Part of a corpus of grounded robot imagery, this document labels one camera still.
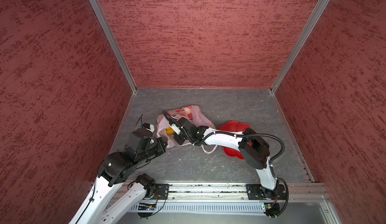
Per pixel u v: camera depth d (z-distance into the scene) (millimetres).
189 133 668
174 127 705
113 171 410
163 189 750
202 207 710
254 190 742
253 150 504
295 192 759
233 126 974
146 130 518
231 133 548
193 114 940
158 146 572
